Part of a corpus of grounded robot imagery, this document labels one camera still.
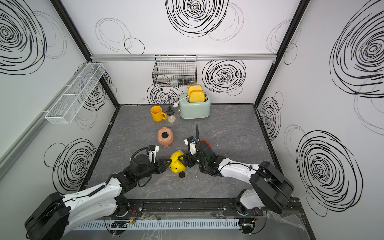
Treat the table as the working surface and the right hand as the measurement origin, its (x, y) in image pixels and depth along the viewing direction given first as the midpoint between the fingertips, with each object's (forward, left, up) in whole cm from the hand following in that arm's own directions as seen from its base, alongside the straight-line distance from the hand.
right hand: (181, 157), depth 81 cm
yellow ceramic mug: (+33, +21, -2) cm, 39 cm away
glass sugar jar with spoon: (+36, +11, -9) cm, 38 cm away
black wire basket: (+73, +9, +7) cm, 74 cm away
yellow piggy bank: (-4, +3, -1) cm, 5 cm away
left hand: (-3, +6, -1) cm, 7 cm away
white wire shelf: (+12, +56, +24) cm, 62 cm away
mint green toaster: (+37, -2, -2) cm, 37 cm away
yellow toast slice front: (+39, -7, +10) cm, 41 cm away
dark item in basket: (+38, -1, +23) cm, 44 cm away
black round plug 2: (+15, +12, -1) cm, 19 cm away
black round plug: (-6, 0, -9) cm, 11 cm away
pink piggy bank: (+11, +11, -4) cm, 16 cm away
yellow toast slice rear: (+46, -5, +11) cm, 47 cm away
